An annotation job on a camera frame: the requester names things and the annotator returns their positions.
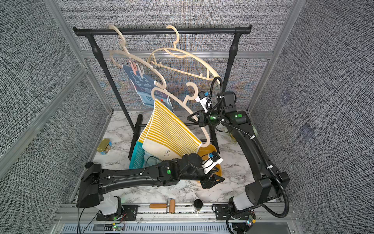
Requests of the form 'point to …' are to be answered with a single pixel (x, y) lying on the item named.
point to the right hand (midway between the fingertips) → (189, 114)
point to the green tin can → (104, 146)
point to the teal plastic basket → (140, 158)
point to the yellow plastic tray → (207, 149)
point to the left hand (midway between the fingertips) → (224, 176)
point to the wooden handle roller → (170, 205)
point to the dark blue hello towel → (147, 89)
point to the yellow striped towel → (166, 136)
